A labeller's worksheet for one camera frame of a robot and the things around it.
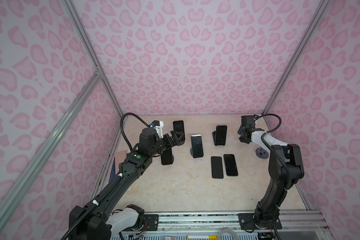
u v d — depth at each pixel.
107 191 0.43
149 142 0.57
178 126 0.97
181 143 1.05
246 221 0.73
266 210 0.62
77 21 0.72
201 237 0.69
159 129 0.69
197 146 0.94
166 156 0.90
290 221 0.75
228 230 0.70
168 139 0.65
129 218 0.62
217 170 0.91
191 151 0.96
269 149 0.51
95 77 0.88
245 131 0.76
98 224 0.37
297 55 0.86
